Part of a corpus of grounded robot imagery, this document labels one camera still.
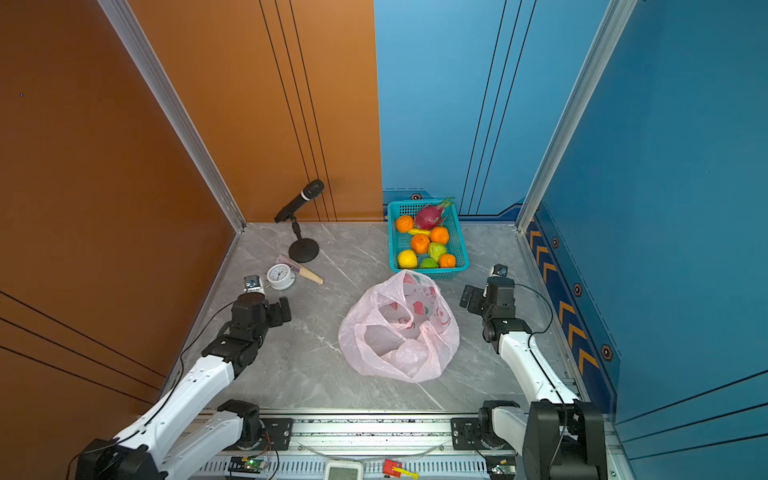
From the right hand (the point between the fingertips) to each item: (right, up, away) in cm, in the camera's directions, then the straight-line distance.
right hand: (479, 292), depth 88 cm
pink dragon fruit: (-12, +26, +24) cm, 37 cm away
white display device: (-37, -37, -21) cm, 56 cm away
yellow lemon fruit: (-21, +9, +14) cm, 27 cm away
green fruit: (-14, +8, +13) cm, 20 cm away
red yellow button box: (-25, -38, -20) cm, 49 cm away
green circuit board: (-62, -39, -16) cm, 75 cm away
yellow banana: (-16, +20, +26) cm, 36 cm away
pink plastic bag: (-21, -9, -9) cm, 25 cm away
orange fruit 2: (-7, +9, +12) cm, 17 cm away
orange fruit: (-21, +22, +25) cm, 40 cm away
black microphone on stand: (-59, +13, +24) cm, 65 cm away
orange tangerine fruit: (-16, +15, +21) cm, 30 cm away
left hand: (-61, -1, -3) cm, 61 cm away
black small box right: (0, -39, -18) cm, 43 cm away
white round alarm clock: (-64, +4, +12) cm, 65 cm away
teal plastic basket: (-23, +16, +25) cm, 37 cm away
